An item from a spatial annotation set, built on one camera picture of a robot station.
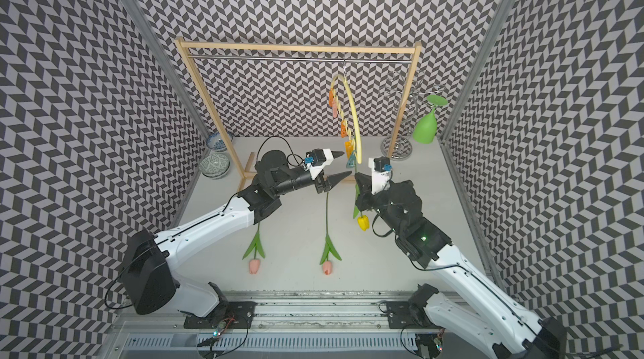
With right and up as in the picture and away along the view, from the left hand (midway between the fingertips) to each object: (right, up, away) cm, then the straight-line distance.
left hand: (345, 162), depth 67 cm
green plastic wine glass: (+30, +11, +22) cm, 39 cm away
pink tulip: (-5, -30, +20) cm, 36 cm away
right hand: (+3, -5, +3) cm, 7 cm away
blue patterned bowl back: (-59, +9, +49) cm, 77 cm away
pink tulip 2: (-30, -29, +20) cm, 46 cm away
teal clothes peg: (+2, 0, +1) cm, 2 cm away
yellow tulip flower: (+6, -18, +6) cm, 20 cm away
